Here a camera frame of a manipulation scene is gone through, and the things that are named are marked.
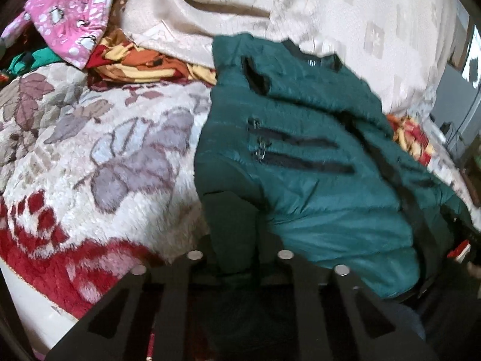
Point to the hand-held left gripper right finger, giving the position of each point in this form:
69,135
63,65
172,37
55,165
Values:
300,289

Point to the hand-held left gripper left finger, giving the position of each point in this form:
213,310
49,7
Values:
184,285

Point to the green puffer jacket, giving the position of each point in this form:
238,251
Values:
319,195

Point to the red yellow patterned cloth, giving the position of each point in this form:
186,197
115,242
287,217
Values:
413,137

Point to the white cabinet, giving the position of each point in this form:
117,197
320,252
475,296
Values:
456,101

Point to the floral fleece blanket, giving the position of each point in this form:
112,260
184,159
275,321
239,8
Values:
112,158

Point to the white mattress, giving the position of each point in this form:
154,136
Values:
34,308

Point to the orange yellow striped cloth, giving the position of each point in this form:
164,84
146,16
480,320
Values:
142,64

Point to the green cloth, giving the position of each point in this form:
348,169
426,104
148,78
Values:
28,62

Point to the beige patterned bedspread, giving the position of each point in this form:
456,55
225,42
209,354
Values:
300,11

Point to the pink penguin print cloth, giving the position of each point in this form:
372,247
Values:
71,18

